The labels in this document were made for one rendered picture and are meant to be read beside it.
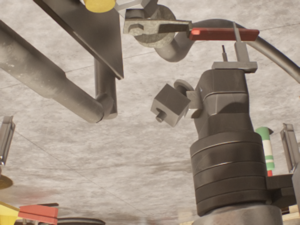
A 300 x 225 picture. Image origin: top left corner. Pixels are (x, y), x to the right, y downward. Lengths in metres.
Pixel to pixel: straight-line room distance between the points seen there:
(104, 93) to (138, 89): 1.20
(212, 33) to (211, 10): 0.83
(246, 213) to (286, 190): 0.06
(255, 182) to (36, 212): 3.00
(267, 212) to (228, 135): 0.08
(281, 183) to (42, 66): 0.25
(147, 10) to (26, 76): 0.19
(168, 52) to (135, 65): 0.96
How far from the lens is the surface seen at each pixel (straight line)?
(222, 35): 0.55
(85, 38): 0.51
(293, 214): 4.28
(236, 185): 0.44
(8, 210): 3.53
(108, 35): 0.57
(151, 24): 0.54
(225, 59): 0.57
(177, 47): 0.64
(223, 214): 0.43
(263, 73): 1.78
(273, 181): 0.46
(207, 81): 0.48
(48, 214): 3.35
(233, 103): 0.48
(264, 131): 2.29
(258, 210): 0.44
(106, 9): 0.46
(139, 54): 1.53
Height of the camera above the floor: 0.77
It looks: 23 degrees down
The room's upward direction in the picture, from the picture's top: 174 degrees clockwise
